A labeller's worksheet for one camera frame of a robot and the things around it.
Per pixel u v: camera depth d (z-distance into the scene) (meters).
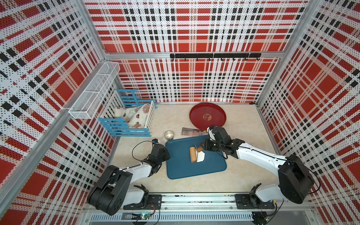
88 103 0.70
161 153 0.72
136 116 1.04
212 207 0.73
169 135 1.01
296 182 0.42
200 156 0.91
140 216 0.70
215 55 0.88
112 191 0.43
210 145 0.75
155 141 0.83
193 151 0.89
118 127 0.98
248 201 0.69
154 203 0.74
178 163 0.87
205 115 1.12
